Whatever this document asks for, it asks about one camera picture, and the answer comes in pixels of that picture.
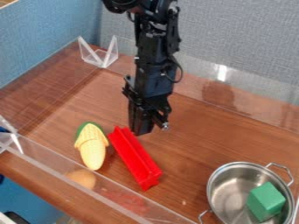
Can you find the green cube block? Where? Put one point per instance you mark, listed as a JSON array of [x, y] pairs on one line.
[[264, 201]]

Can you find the clear acrylic barrier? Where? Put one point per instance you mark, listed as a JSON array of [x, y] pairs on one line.
[[260, 98], [81, 192]]

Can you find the clear acrylic back barrier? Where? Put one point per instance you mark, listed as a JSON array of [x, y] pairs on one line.
[[260, 98]]

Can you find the clear acrylic left bracket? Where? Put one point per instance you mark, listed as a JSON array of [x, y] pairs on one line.
[[8, 136]]

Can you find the red rectangular block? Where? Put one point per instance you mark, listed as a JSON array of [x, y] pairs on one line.
[[135, 157]]

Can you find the clear acrylic corner bracket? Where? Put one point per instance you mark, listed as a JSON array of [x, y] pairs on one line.
[[99, 58]]

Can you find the clear acrylic front barrier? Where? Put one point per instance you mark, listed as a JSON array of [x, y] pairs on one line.
[[81, 192]]

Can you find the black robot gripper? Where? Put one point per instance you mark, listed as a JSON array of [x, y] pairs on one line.
[[147, 90]]

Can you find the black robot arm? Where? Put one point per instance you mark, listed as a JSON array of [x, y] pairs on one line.
[[156, 31]]

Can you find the steel pot with handles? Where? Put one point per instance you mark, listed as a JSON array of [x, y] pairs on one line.
[[228, 187]]

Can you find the yellow toy corn cob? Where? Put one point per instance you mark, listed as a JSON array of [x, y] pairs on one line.
[[91, 143]]

